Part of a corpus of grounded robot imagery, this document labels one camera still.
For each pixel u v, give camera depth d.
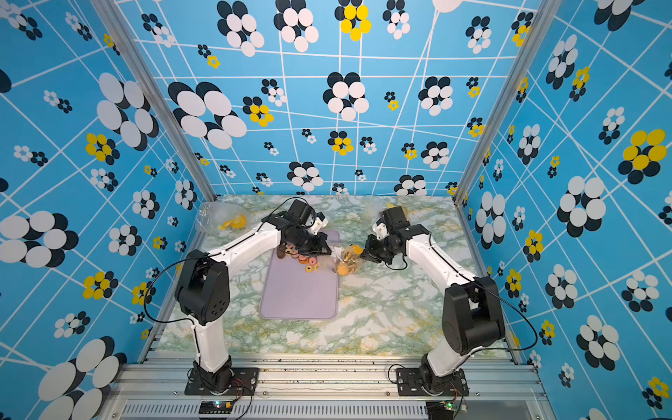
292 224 0.70
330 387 0.74
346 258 0.90
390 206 1.12
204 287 0.50
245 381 0.73
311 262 0.98
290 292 0.94
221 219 1.15
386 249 0.73
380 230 0.83
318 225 0.84
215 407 0.72
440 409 0.70
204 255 0.52
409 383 0.73
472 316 0.45
